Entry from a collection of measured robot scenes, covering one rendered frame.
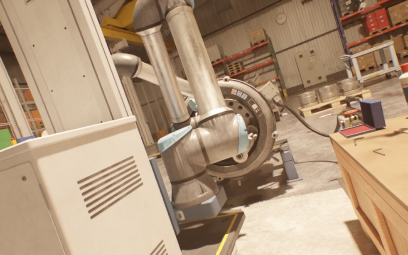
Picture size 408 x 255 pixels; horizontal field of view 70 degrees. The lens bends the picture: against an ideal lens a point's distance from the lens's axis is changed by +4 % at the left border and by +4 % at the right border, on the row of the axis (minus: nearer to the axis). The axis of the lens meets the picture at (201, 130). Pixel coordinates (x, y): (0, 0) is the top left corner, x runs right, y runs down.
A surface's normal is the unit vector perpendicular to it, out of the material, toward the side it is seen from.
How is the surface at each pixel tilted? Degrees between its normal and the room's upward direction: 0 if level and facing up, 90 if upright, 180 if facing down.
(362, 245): 0
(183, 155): 90
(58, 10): 90
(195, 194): 70
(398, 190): 0
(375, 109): 90
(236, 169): 90
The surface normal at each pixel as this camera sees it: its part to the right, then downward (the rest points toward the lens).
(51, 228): -0.34, 0.18
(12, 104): 0.88, -0.28
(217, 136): -0.11, -0.22
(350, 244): -0.32, -0.94
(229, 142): 0.09, 0.20
